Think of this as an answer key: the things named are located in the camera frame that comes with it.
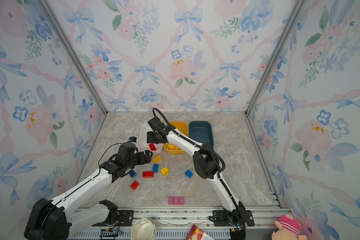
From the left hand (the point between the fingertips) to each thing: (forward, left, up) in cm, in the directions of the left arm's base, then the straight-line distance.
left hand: (146, 152), depth 84 cm
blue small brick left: (-8, +8, -10) cm, 15 cm away
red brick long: (+10, -1, -10) cm, 14 cm away
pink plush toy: (-35, -68, -5) cm, 76 cm away
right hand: (+12, -1, -3) cm, 13 cm away
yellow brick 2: (-6, -10, -10) cm, 16 cm away
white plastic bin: (+11, +6, -8) cm, 14 cm away
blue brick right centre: (-7, -24, -12) cm, 28 cm away
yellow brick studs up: (+2, -4, -11) cm, 12 cm away
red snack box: (-37, -27, -8) cm, 46 cm away
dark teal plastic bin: (+27, -34, -16) cm, 47 cm away
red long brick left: (-8, 0, -11) cm, 14 cm away
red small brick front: (-14, +7, -13) cm, 20 cm away
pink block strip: (-22, -17, -11) cm, 30 cm away
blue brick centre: (-4, -4, -11) cm, 12 cm away
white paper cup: (-35, -2, -12) cm, 37 cm away
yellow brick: (+10, -13, -9) cm, 19 cm away
